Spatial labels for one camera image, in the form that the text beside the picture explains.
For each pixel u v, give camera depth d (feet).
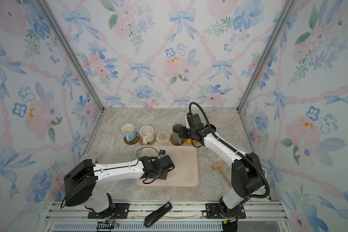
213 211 2.41
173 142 3.26
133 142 3.26
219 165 2.94
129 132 3.04
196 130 2.17
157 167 2.05
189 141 3.10
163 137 3.39
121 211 2.43
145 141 3.03
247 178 1.45
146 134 3.30
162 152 2.51
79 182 1.39
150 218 2.22
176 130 3.06
